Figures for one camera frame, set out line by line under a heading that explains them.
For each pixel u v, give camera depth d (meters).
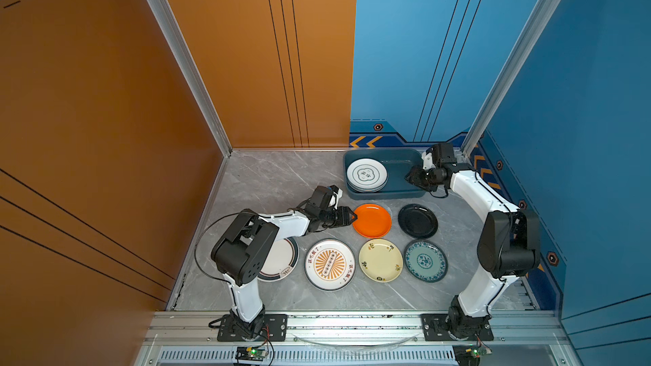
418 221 0.95
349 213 0.85
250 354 0.71
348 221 0.83
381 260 0.87
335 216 0.82
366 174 1.08
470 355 0.71
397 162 1.16
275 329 0.74
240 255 0.49
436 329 0.72
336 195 0.88
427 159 0.86
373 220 0.95
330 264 0.85
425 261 0.87
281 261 0.87
